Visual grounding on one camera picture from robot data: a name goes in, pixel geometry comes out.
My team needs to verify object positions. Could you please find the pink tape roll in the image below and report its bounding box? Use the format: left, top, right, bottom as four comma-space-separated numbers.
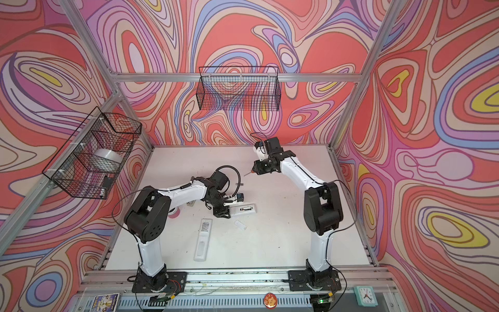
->
168, 207, 181, 218

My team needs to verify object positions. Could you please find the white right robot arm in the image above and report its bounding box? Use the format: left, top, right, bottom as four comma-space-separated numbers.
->
252, 137, 344, 273

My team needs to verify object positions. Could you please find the black wire basket back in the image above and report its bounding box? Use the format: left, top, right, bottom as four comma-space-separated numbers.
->
196, 65, 281, 112

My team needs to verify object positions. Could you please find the black wire basket left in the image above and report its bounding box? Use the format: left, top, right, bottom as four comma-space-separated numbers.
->
42, 107, 142, 200

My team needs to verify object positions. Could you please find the aluminium frame corner post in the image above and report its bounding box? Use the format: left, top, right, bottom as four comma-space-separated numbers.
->
329, 1, 407, 150

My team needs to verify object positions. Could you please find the teal small clock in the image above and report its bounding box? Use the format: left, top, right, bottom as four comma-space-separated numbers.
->
354, 286, 378, 308

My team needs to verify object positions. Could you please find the white tape roll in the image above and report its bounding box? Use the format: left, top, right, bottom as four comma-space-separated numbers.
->
90, 148, 123, 173

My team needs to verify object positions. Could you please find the colourful card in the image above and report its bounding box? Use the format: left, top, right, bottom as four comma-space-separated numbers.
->
90, 293, 121, 312

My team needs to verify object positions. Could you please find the black wire basket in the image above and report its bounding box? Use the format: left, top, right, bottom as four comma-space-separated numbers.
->
42, 107, 142, 200
196, 65, 281, 112

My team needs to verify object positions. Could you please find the white battery cover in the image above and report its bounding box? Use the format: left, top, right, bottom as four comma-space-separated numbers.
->
234, 220, 247, 231

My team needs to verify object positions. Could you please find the aluminium front rail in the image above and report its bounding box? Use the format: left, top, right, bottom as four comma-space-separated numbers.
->
77, 266, 398, 295

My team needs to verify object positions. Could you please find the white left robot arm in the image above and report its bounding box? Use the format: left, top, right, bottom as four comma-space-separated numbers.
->
123, 171, 244, 278

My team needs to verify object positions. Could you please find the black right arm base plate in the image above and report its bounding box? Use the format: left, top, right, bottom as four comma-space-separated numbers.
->
283, 268, 343, 292

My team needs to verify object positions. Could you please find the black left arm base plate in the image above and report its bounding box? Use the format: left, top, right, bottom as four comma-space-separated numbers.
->
132, 270, 188, 294

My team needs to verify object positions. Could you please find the white remote control with batteries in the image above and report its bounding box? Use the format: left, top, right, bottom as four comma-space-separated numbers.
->
229, 204, 256, 218

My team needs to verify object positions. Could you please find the red round sticker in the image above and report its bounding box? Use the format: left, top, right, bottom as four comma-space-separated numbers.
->
263, 292, 278, 309

